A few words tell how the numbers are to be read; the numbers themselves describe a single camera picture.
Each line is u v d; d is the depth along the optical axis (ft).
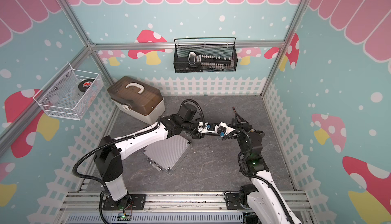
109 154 1.66
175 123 2.02
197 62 2.86
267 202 1.52
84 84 2.57
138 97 2.97
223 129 2.11
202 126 2.08
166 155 2.76
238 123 2.20
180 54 3.10
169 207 2.43
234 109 3.69
